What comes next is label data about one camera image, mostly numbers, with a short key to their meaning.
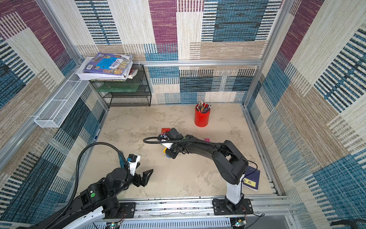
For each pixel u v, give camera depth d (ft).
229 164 1.56
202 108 3.26
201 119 3.43
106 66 2.64
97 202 1.72
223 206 2.42
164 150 2.92
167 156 3.00
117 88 3.08
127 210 2.40
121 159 2.92
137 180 2.13
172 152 2.56
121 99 3.90
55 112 2.34
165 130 3.35
